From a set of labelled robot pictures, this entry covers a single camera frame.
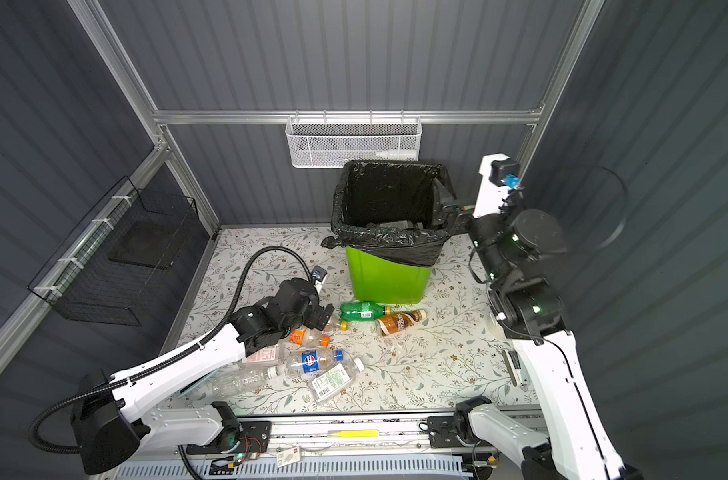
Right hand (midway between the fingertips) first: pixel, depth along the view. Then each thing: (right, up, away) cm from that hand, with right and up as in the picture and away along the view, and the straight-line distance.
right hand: (461, 180), depth 53 cm
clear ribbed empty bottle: (-50, -46, +25) cm, 72 cm away
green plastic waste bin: (-14, -21, +37) cm, 45 cm away
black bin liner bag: (-9, 0, +44) cm, 45 cm away
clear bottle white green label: (-27, -48, +26) cm, 61 cm away
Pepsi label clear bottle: (-32, -42, +28) cm, 60 cm away
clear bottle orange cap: (-35, -38, +36) cm, 63 cm away
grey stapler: (+24, -45, +30) cm, 59 cm away
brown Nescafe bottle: (-8, -34, +36) cm, 50 cm away
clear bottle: (-5, -3, +44) cm, 44 cm away
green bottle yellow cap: (-18, -31, +38) cm, 53 cm away
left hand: (-31, -24, +27) cm, 48 cm away
